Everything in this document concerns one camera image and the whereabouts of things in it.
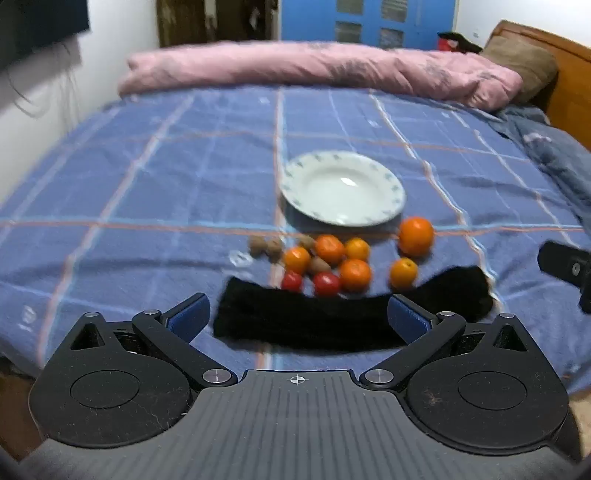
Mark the small orange tangerine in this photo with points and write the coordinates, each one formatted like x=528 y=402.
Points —
x=296 y=260
x=404 y=273
x=357 y=249
x=355 y=274
x=329 y=249

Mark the grey-blue crumpled cloth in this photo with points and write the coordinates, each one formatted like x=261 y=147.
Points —
x=554 y=147

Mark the wooden headboard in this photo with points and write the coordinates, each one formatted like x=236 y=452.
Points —
x=572 y=92

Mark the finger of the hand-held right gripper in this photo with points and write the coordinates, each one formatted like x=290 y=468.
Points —
x=565 y=263

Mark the red cherry tomato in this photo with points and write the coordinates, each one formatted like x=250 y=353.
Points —
x=292 y=280
x=327 y=283

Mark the black wall television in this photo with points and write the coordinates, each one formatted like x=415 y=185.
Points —
x=32 y=23

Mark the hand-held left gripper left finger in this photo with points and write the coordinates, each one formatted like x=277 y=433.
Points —
x=191 y=313

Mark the white floral-rim plate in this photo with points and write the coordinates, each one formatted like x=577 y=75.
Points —
x=341 y=187

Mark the small brown kiwi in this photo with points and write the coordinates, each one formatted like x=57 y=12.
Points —
x=306 y=241
x=274 y=247
x=256 y=245
x=319 y=265

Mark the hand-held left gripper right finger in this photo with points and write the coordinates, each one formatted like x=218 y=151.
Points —
x=406 y=318

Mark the brown pillow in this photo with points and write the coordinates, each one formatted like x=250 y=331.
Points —
x=521 y=64

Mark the pink duvet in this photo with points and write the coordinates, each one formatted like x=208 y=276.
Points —
x=300 y=64

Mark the brown wooden door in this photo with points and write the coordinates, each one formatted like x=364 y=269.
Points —
x=207 y=21

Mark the black cloth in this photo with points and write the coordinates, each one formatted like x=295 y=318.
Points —
x=300 y=318

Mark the blue wardrobe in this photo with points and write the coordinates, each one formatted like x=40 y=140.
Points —
x=369 y=18

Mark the red and black item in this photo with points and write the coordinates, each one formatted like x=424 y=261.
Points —
x=455 y=41

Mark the large orange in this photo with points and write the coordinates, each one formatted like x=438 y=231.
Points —
x=416 y=236

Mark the blue plaid bed sheet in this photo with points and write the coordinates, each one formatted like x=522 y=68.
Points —
x=161 y=184

